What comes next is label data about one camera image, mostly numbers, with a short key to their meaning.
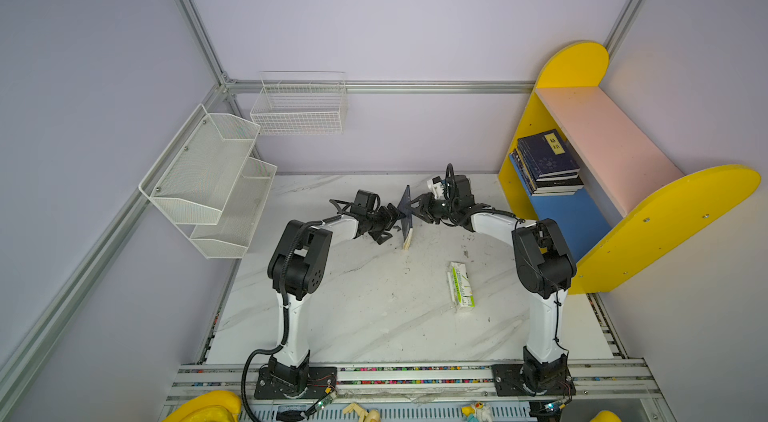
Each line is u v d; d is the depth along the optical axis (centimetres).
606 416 67
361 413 69
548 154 98
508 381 73
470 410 67
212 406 67
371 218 87
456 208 80
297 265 55
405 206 98
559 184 91
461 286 86
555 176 91
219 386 75
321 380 75
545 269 55
